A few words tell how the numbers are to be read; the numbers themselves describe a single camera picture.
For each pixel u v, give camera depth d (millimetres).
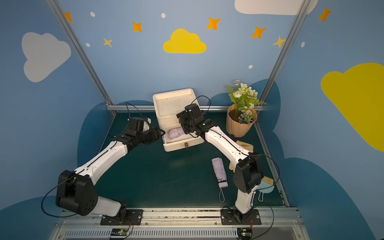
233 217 747
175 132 929
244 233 731
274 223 729
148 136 730
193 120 627
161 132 819
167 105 947
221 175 867
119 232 718
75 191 418
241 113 975
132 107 755
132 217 748
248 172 464
